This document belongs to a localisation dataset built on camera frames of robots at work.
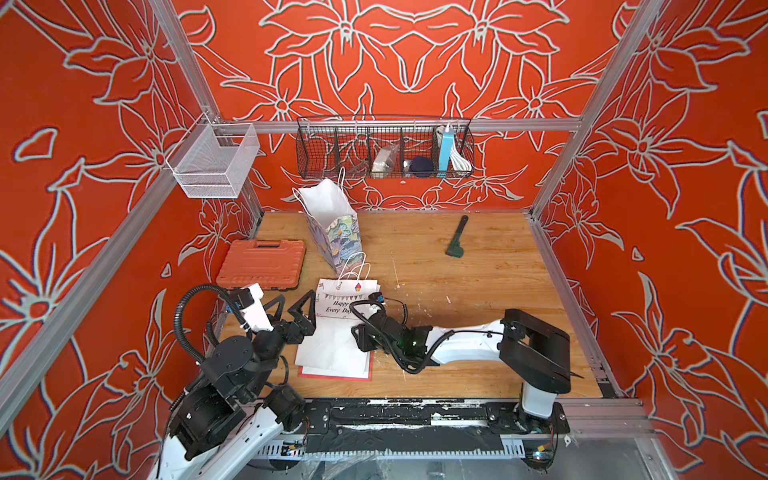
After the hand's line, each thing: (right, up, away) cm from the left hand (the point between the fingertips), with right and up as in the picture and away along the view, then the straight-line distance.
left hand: (300, 293), depth 61 cm
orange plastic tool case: (-18, +3, +37) cm, 41 cm away
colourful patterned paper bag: (+3, +16, +22) cm, 28 cm away
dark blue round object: (+30, +35, +34) cm, 57 cm away
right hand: (+8, -15, +19) cm, 26 cm away
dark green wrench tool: (+44, +8, +46) cm, 64 cm away
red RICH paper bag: (+1, -26, +20) cm, 32 cm away
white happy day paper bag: (+3, -18, +20) cm, 27 cm away
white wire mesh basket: (-37, +37, +33) cm, 62 cm away
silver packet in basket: (+18, +36, +31) cm, 51 cm away
